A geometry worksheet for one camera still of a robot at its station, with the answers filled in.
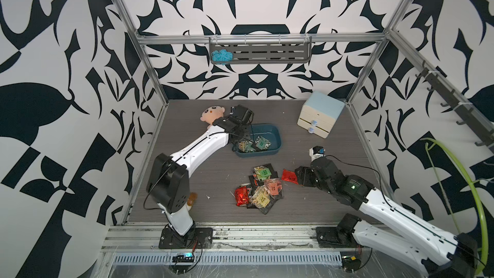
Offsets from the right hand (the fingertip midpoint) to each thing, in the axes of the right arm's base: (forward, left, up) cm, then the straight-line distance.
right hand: (297, 169), depth 79 cm
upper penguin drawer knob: (+27, -14, -5) cm, 31 cm away
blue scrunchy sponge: (+47, +31, +22) cm, 61 cm away
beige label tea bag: (-8, +15, -9) cm, 19 cm away
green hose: (-28, -41, +14) cm, 52 cm away
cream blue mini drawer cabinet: (+30, -16, +1) cm, 34 cm away
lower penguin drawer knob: (+26, -13, -10) cm, 31 cm away
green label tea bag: (+3, +13, -10) cm, 17 cm away
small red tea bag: (+2, +1, -12) cm, 12 cm away
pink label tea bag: (-3, +9, -10) cm, 13 cm away
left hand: (+18, +23, +3) cm, 29 cm away
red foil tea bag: (-7, +22, -8) cm, 25 cm away
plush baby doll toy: (+34, +39, -3) cm, 52 cm away
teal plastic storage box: (+23, +11, -11) cm, 28 cm away
